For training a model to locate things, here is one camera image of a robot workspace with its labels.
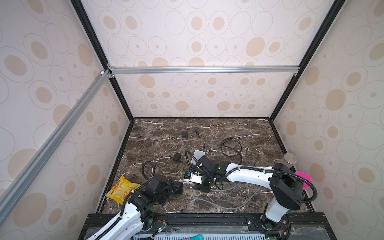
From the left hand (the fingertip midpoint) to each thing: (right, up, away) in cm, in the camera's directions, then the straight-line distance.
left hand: (180, 188), depth 80 cm
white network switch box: (+10, +15, +18) cm, 25 cm away
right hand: (+8, +1, +1) cm, 9 cm away
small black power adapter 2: (-4, +14, +16) cm, 22 cm away
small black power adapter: (0, +29, +29) cm, 41 cm away
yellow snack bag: (-33, -2, 0) cm, 33 cm away
